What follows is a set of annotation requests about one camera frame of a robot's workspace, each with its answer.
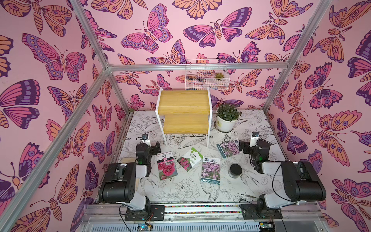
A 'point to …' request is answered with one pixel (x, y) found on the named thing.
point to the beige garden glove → (128, 160)
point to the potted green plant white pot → (227, 115)
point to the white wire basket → (200, 79)
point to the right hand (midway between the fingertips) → (248, 140)
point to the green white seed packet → (191, 158)
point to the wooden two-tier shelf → (186, 112)
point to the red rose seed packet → (165, 165)
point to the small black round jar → (235, 170)
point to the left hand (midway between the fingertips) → (152, 140)
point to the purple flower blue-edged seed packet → (229, 148)
